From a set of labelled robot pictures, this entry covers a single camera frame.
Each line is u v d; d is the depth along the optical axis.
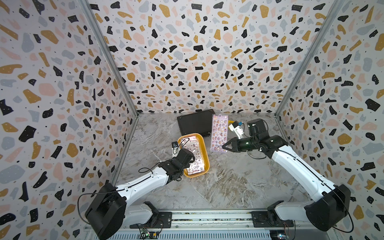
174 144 0.74
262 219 0.73
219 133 0.76
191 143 0.90
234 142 0.66
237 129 0.70
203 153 0.92
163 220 0.74
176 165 0.64
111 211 0.40
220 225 0.73
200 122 1.16
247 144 0.64
